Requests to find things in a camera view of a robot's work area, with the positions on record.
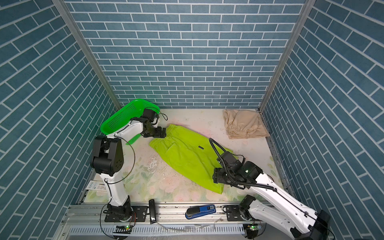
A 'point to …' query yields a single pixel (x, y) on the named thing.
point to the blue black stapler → (193, 212)
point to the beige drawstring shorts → (244, 124)
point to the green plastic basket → (133, 109)
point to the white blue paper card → (97, 185)
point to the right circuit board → (252, 230)
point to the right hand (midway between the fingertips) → (216, 175)
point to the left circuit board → (123, 229)
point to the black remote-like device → (152, 211)
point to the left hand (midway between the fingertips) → (160, 133)
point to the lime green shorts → (191, 156)
